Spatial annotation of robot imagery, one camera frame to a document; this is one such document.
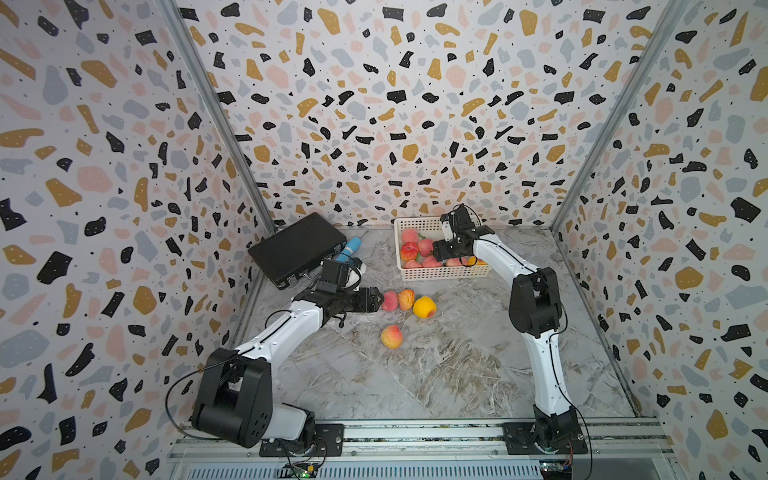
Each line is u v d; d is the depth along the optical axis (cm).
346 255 110
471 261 77
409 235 114
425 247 109
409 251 107
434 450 73
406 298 95
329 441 73
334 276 68
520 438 73
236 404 41
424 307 93
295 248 110
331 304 63
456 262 93
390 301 95
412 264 104
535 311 61
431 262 103
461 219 84
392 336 87
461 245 79
